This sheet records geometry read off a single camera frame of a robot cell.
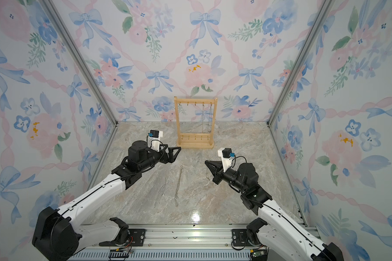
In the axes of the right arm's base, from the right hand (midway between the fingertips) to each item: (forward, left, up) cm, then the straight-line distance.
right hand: (207, 162), depth 71 cm
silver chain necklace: (+11, +14, -25) cm, 31 cm away
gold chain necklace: (+7, 0, -26) cm, 27 cm away
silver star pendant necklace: (-5, +23, -25) cm, 35 cm away
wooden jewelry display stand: (+31, -1, -23) cm, 38 cm away
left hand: (+9, +15, 0) cm, 17 cm away
